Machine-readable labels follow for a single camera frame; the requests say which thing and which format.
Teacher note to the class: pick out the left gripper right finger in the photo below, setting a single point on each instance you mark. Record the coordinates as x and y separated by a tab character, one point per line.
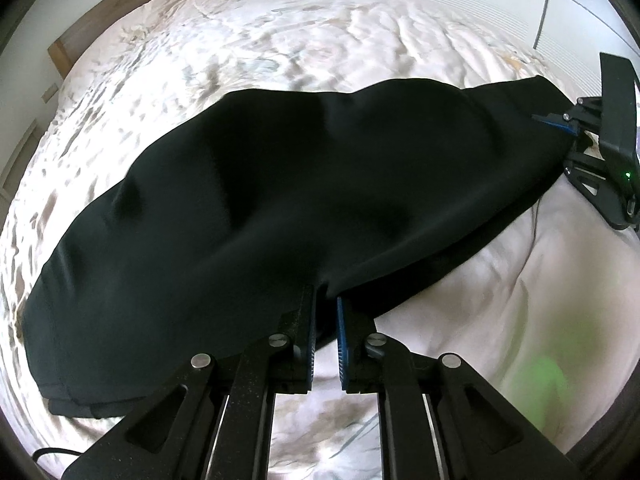
439	419

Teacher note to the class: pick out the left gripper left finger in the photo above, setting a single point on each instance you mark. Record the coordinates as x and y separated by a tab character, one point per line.
213	418

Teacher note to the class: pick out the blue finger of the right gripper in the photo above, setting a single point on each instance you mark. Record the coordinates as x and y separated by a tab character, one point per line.
562	122

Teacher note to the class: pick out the black pants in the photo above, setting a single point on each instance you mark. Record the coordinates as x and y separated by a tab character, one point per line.
267	197

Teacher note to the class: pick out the floral white bed quilt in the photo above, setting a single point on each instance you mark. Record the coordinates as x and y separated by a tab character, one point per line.
548	312

